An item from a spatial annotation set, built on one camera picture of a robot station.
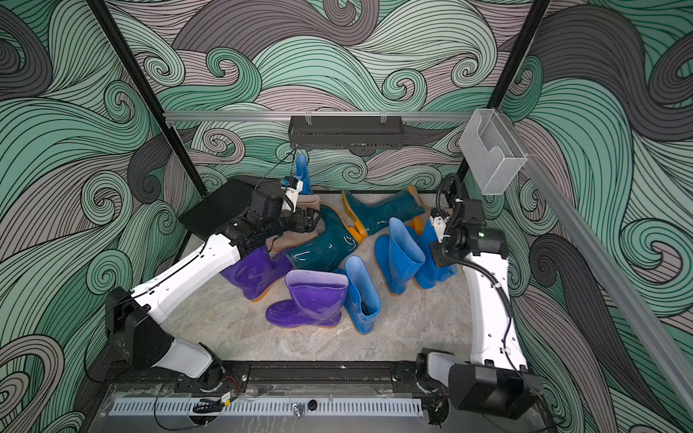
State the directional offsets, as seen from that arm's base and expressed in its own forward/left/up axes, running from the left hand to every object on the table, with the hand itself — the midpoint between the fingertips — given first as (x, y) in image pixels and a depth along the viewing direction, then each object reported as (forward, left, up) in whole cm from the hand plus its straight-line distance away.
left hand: (312, 208), depth 77 cm
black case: (+29, +41, -30) cm, 58 cm away
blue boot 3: (-15, -34, -12) cm, 39 cm away
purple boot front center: (-24, -3, -8) cm, 26 cm away
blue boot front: (-27, -14, -3) cm, 30 cm away
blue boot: (+20, +5, -4) cm, 21 cm away
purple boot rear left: (-11, +18, -18) cm, 28 cm away
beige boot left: (+3, +9, -21) cm, 23 cm away
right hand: (-11, -37, -5) cm, 39 cm away
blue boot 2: (-14, -25, -3) cm, 29 cm away
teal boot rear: (+16, -19, -23) cm, 34 cm away
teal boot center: (+4, -6, -23) cm, 25 cm away
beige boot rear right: (+30, -47, -28) cm, 62 cm away
